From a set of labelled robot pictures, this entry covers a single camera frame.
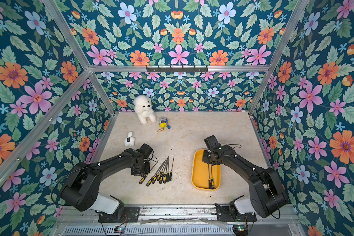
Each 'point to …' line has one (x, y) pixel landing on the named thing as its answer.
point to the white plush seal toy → (143, 106)
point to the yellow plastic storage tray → (200, 173)
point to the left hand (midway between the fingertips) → (148, 172)
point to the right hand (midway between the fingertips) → (206, 158)
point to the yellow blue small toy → (163, 124)
